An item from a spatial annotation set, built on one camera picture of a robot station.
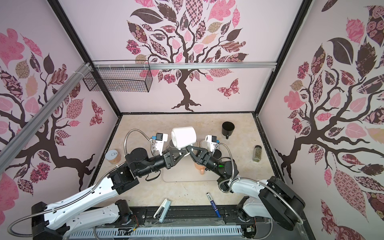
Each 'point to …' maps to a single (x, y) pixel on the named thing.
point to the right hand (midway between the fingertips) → (189, 149)
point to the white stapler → (161, 212)
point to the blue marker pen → (213, 205)
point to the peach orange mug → (200, 167)
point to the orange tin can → (113, 156)
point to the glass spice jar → (257, 154)
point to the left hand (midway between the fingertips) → (186, 156)
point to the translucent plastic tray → (187, 172)
